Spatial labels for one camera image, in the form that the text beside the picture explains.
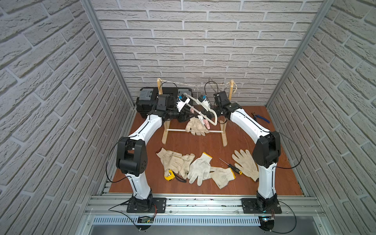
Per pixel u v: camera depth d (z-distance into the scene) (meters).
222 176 0.83
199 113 0.75
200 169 0.85
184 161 0.87
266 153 0.52
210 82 0.69
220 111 0.69
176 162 0.87
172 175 0.82
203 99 0.76
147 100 1.00
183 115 0.77
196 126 0.90
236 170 0.85
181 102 0.74
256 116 1.13
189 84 0.71
